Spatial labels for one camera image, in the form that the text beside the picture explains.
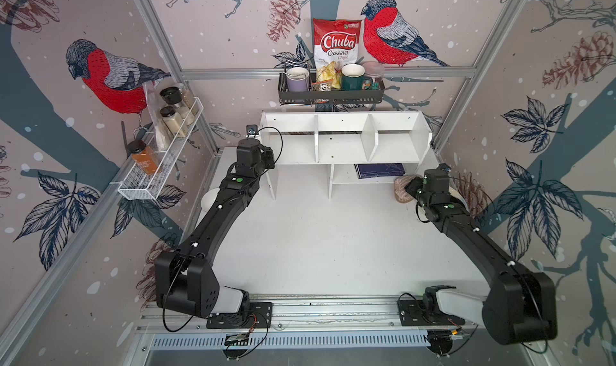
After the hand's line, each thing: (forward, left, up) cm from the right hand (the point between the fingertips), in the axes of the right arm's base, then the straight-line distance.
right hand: (412, 176), depth 86 cm
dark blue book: (+5, +11, -3) cm, 12 cm away
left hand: (+4, +52, +12) cm, 53 cm away
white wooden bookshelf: (+9, +20, +6) cm, 23 cm away
